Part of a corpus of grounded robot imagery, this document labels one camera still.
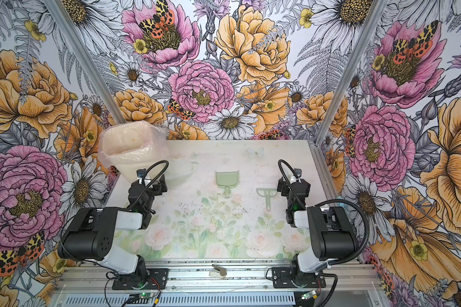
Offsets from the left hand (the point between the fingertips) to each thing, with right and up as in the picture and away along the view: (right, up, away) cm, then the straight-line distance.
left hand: (154, 180), depth 93 cm
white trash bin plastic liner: (-17, +17, +7) cm, 25 cm away
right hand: (+66, -1, +1) cm, 66 cm away
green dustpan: (+34, -1, +11) cm, 36 cm away
